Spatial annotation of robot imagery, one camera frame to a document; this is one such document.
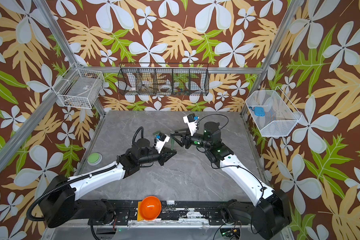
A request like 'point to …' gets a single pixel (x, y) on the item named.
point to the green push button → (95, 158)
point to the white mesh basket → (280, 115)
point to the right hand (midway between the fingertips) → (173, 134)
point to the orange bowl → (150, 207)
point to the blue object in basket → (259, 111)
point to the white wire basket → (79, 88)
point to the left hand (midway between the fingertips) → (175, 150)
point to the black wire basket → (163, 79)
